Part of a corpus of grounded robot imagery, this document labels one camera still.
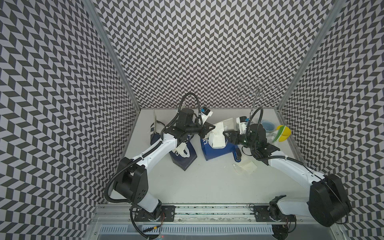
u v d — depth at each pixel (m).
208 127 0.69
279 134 0.74
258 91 0.80
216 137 0.79
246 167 0.88
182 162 0.83
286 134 0.87
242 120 0.72
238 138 0.72
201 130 0.69
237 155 0.89
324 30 0.74
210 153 0.85
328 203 0.41
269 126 1.02
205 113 0.68
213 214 0.75
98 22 0.76
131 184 0.43
